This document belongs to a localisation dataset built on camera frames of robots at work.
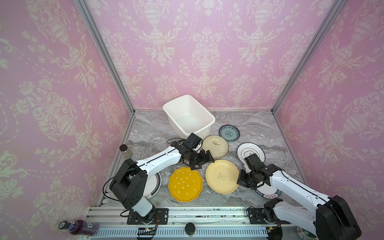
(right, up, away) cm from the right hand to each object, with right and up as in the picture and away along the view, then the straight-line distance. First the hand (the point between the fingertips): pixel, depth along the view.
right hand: (236, 181), depth 83 cm
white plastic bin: (-29, +38, +33) cm, 58 cm away
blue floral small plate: (+2, +26, +23) cm, 35 cm away
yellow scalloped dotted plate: (-29, -2, +1) cm, 29 cm away
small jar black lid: (-66, +18, +5) cm, 69 cm away
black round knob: (-25, -12, -20) cm, 35 cm away
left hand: (-15, +10, -3) cm, 19 cm away
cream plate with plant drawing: (-8, +18, +17) cm, 26 cm away
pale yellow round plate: (-8, +1, +4) cm, 9 cm away
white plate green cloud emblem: (+10, +15, +15) cm, 24 cm away
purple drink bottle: (-74, -13, -18) cm, 77 cm away
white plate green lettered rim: (+16, -4, -3) cm, 17 cm away
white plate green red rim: (-47, -2, 0) cm, 47 cm away
